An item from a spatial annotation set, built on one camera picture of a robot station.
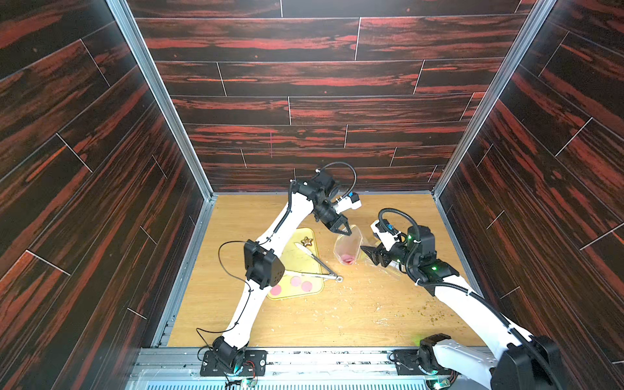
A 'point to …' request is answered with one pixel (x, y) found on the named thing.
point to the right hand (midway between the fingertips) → (374, 237)
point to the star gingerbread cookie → (306, 241)
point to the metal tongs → (331, 275)
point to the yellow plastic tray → (301, 266)
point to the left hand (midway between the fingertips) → (349, 232)
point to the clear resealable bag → (347, 247)
